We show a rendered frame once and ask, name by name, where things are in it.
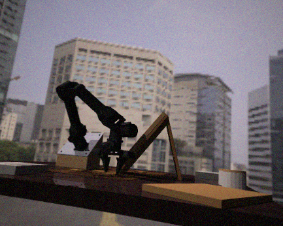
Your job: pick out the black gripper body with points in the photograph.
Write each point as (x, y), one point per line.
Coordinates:
(121, 153)

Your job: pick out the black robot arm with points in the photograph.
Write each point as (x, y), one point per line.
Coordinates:
(107, 116)

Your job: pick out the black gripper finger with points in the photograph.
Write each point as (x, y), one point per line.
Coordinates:
(106, 161)
(120, 163)

